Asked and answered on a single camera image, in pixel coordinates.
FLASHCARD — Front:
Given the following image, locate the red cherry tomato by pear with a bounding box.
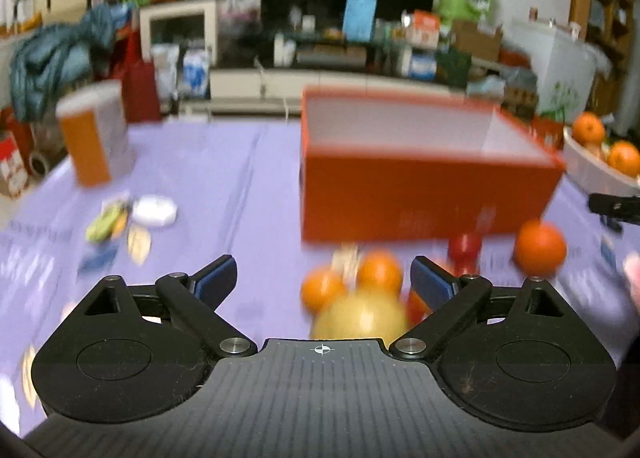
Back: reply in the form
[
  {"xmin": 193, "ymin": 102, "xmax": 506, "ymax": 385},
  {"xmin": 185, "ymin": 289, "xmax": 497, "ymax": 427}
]
[{"xmin": 406, "ymin": 288, "xmax": 432, "ymax": 327}]

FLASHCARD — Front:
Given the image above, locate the white fruit basket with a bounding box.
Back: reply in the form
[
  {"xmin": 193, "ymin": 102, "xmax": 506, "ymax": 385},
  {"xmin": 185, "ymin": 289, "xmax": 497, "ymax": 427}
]
[{"xmin": 563, "ymin": 126, "xmax": 639, "ymax": 197}]

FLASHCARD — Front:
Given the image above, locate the red cherry tomato upper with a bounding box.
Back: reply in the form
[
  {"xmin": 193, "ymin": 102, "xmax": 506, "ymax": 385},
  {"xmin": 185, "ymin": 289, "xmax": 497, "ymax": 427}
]
[{"xmin": 447, "ymin": 233, "xmax": 483, "ymax": 263}]

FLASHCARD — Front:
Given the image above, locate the tangerine in basket right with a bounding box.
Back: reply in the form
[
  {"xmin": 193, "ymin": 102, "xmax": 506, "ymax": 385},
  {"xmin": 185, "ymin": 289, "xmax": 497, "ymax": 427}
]
[{"xmin": 606, "ymin": 141, "xmax": 640, "ymax": 179}]

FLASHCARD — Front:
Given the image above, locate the tangerine in basket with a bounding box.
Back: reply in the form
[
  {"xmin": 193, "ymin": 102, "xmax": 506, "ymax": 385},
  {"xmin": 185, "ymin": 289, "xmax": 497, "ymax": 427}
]
[
  {"xmin": 572, "ymin": 112, "xmax": 605, "ymax": 146},
  {"xmin": 606, "ymin": 141, "xmax": 640, "ymax": 179}
]

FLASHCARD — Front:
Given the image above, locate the yellow pear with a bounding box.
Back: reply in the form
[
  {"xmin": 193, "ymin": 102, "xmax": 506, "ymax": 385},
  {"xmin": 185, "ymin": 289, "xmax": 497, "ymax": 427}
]
[{"xmin": 310, "ymin": 289, "xmax": 410, "ymax": 345}]

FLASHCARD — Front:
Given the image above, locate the small orange kumquat right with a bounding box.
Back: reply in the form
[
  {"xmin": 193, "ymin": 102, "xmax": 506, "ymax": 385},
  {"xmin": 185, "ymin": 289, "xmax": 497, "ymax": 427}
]
[{"xmin": 356, "ymin": 251, "xmax": 404, "ymax": 297}]

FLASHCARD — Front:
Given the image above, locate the small orange kumquat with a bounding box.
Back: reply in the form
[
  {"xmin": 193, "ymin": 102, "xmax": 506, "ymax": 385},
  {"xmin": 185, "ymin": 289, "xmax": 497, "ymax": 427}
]
[
  {"xmin": 299, "ymin": 267, "xmax": 347, "ymax": 315},
  {"xmin": 356, "ymin": 251, "xmax": 404, "ymax": 297}
]

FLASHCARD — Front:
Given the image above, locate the large orange by box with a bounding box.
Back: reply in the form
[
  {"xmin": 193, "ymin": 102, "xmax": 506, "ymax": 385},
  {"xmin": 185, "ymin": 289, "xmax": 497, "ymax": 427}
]
[{"xmin": 513, "ymin": 220, "xmax": 567, "ymax": 277}]

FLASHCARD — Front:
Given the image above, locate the tangerine in basket left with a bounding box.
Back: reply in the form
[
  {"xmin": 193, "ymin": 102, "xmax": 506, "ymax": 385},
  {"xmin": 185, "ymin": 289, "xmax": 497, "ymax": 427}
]
[{"xmin": 572, "ymin": 112, "xmax": 605, "ymax": 146}]

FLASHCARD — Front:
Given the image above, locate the white round lid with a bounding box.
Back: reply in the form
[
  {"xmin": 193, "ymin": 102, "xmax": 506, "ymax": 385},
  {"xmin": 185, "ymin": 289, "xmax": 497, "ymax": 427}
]
[{"xmin": 131, "ymin": 195, "xmax": 178, "ymax": 229}]

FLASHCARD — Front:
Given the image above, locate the purple floral tablecloth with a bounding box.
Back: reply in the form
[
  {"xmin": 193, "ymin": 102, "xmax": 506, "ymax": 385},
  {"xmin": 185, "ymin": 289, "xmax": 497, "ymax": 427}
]
[{"xmin": 0, "ymin": 117, "xmax": 640, "ymax": 439}]

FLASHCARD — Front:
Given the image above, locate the small orange kumquat left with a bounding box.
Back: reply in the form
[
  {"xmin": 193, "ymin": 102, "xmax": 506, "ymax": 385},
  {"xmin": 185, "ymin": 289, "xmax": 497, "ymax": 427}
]
[{"xmin": 299, "ymin": 267, "xmax": 347, "ymax": 315}]

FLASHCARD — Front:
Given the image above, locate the white mini fridge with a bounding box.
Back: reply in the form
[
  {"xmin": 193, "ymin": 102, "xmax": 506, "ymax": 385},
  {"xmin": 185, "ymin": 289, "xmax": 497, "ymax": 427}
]
[{"xmin": 508, "ymin": 20, "xmax": 597, "ymax": 123}]

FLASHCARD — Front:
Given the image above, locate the orange cardboard box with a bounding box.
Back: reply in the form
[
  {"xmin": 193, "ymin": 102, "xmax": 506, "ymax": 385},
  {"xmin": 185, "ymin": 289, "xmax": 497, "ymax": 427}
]
[{"xmin": 300, "ymin": 88, "xmax": 565, "ymax": 243}]

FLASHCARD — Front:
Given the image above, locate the orange white canister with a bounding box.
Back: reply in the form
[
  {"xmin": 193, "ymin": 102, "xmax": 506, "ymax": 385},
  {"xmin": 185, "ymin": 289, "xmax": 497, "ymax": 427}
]
[{"xmin": 55, "ymin": 80, "xmax": 134, "ymax": 187}]

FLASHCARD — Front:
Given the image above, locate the red gift bag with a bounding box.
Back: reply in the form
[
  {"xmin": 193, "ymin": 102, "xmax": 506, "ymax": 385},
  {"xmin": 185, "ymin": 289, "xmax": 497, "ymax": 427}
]
[{"xmin": 110, "ymin": 32, "xmax": 162, "ymax": 123}]

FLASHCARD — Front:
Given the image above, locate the white tv stand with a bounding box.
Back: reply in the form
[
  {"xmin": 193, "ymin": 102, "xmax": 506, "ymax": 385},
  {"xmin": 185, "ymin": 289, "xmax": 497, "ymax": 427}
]
[{"xmin": 209, "ymin": 68, "xmax": 458, "ymax": 101}]

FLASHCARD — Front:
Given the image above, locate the blue down jacket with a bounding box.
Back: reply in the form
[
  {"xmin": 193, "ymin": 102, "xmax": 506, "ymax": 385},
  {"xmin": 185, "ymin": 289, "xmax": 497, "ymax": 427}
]
[{"xmin": 10, "ymin": 3, "xmax": 116, "ymax": 122}]

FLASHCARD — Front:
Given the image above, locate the white small cabinet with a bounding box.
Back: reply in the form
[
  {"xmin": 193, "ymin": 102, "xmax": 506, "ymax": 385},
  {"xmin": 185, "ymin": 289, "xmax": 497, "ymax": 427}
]
[{"xmin": 139, "ymin": 0, "xmax": 218, "ymax": 66}]

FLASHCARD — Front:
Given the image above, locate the blue paper packet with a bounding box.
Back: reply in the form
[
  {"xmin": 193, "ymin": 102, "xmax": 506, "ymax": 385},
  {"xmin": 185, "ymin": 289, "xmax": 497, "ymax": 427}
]
[{"xmin": 342, "ymin": 0, "xmax": 378, "ymax": 41}]

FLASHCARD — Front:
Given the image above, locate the yellow green keychain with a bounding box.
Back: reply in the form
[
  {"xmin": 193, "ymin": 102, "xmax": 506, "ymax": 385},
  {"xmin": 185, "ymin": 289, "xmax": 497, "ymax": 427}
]
[{"xmin": 85, "ymin": 200, "xmax": 130, "ymax": 244}]

